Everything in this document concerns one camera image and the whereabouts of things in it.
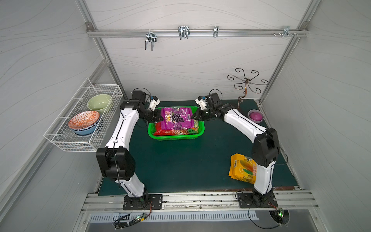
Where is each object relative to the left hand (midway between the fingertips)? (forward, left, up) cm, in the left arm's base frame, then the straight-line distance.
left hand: (162, 118), depth 82 cm
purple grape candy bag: (+1, -8, 0) cm, 8 cm away
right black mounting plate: (-37, -49, -20) cm, 64 cm away
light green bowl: (0, +31, +12) cm, 33 cm away
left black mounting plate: (-39, +3, -13) cm, 42 cm away
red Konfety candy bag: (0, +4, -13) cm, 14 cm away
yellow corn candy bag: (-21, -47, -17) cm, 54 cm away
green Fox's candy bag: (+7, -20, -16) cm, 27 cm away
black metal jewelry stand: (+22, -50, +7) cm, 55 cm away
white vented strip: (-44, +1, -23) cm, 50 cm away
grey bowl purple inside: (+16, -64, -16) cm, 68 cm away
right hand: (+5, -17, -3) cm, 18 cm away
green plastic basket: (+3, +9, -13) cm, 16 cm away
